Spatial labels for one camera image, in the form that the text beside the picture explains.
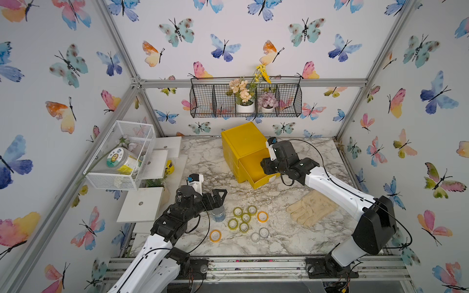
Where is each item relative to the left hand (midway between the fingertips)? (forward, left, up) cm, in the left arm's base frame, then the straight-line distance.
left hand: (221, 192), depth 75 cm
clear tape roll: (-12, -14, -19) cm, 27 cm away
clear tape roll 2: (-11, -18, -18) cm, 28 cm away
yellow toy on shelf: (+22, +30, -12) cm, 39 cm away
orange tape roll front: (-11, +4, -19) cm, 22 cm away
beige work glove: (+1, -44, -19) cm, 48 cm away
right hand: (+15, -20, +3) cm, 25 cm away
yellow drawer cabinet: (+21, -10, +4) cm, 24 cm away
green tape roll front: (-8, -9, -19) cm, 22 cm away
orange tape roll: (-3, -18, -19) cm, 27 cm away
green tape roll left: (-6, -4, -19) cm, 20 cm away
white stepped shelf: (-4, +32, -3) cm, 32 cm away
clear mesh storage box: (+19, +34, +13) cm, 41 cm away
